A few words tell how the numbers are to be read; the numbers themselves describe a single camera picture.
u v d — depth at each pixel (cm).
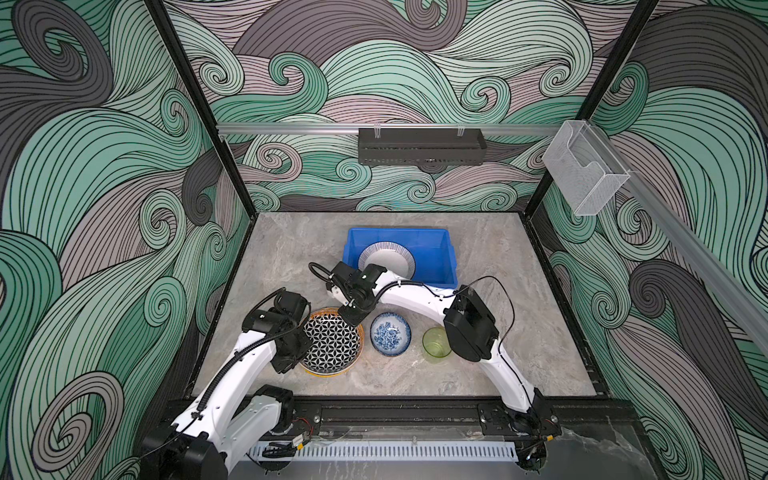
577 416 74
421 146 97
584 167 79
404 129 92
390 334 83
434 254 109
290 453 71
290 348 68
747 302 51
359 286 65
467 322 56
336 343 84
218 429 40
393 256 104
